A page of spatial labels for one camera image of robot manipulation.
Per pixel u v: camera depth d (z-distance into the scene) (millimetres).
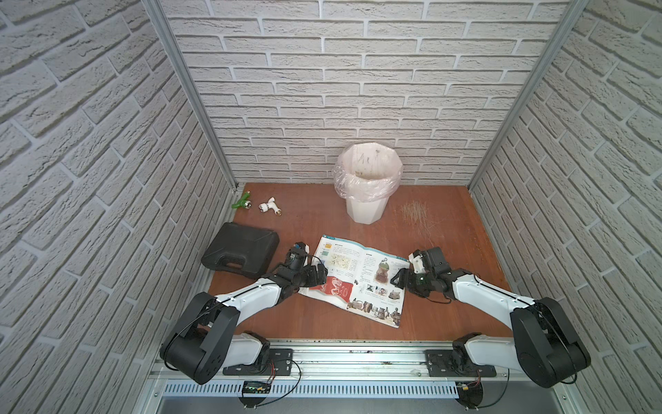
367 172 1057
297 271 715
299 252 712
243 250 914
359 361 758
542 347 418
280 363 727
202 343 417
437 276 679
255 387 718
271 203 1104
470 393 697
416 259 839
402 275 805
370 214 1027
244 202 1095
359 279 899
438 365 731
